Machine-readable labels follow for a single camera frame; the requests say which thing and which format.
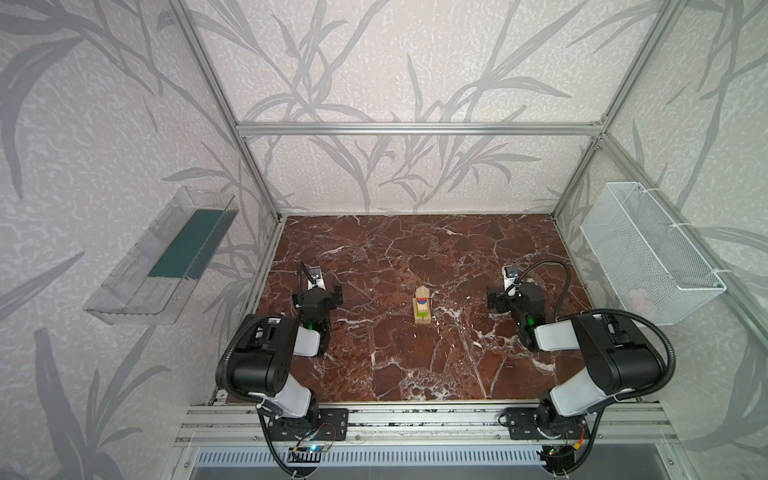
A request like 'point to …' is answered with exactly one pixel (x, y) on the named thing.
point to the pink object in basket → (637, 299)
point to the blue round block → (422, 302)
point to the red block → (422, 299)
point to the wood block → (419, 307)
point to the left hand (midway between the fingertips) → (322, 273)
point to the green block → (422, 313)
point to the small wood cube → (422, 292)
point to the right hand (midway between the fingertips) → (505, 276)
